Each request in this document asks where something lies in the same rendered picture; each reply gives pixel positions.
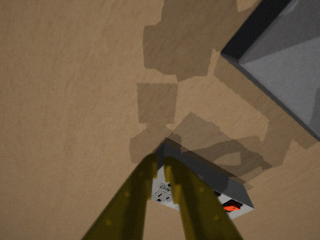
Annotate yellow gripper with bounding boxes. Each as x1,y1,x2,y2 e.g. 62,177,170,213
81,153,243,240

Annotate white power strip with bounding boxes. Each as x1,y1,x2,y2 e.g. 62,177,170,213
151,143,254,220

